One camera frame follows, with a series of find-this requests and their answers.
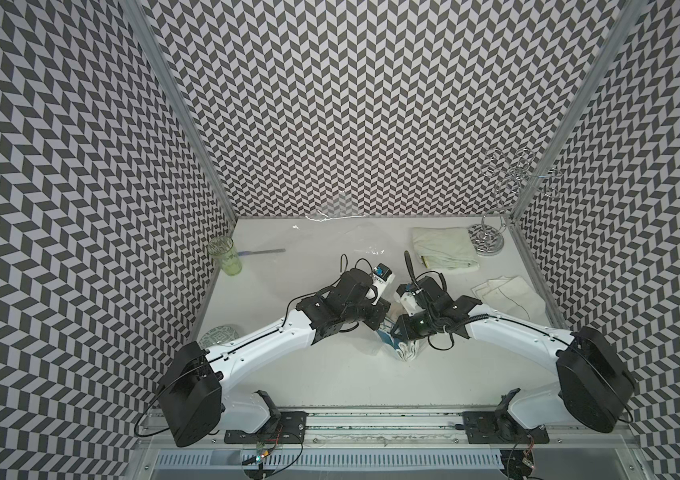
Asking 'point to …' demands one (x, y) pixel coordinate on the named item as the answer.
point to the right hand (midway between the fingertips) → (396, 338)
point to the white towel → (511, 295)
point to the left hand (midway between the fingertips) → (387, 308)
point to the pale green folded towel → (447, 249)
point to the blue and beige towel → (406, 349)
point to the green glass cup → (224, 250)
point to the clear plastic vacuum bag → (321, 245)
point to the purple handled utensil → (261, 251)
